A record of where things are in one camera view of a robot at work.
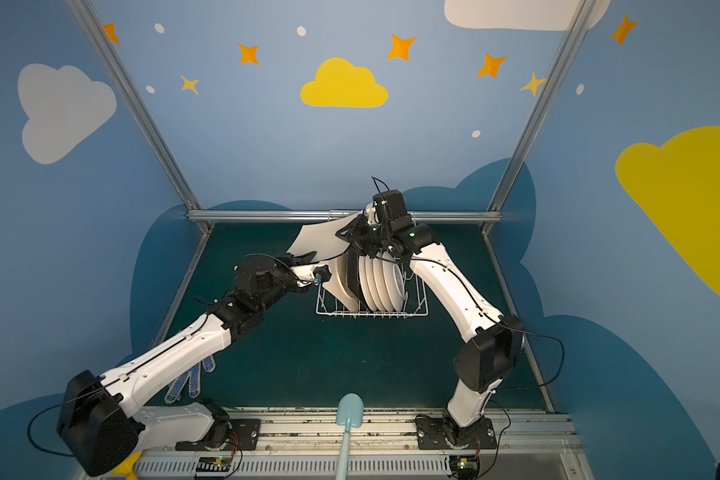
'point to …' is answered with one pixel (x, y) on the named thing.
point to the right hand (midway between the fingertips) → (338, 233)
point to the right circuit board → (464, 467)
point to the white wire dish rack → (415, 305)
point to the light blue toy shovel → (349, 415)
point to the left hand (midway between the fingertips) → (307, 245)
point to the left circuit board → (213, 464)
